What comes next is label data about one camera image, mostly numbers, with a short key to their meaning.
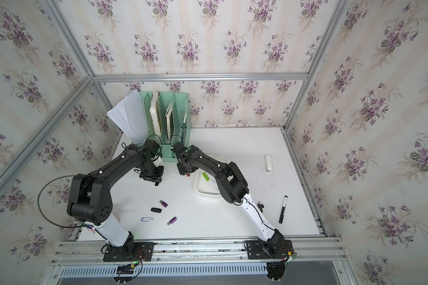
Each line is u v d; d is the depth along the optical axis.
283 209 0.84
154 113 0.93
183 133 1.07
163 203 0.87
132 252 0.68
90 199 0.46
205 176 0.96
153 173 0.77
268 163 0.99
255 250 0.72
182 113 1.14
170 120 1.01
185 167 0.84
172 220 0.82
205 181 0.95
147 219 0.82
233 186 0.60
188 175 0.96
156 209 0.85
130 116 0.96
